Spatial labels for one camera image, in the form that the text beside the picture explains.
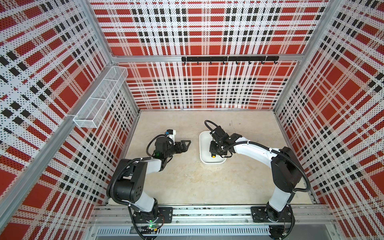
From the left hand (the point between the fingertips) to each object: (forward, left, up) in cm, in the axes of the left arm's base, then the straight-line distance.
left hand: (186, 144), depth 91 cm
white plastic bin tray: (-2, -12, -10) cm, 16 cm away
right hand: (-5, -16, 0) cm, 17 cm away
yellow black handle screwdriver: (-8, -16, 0) cm, 18 cm away
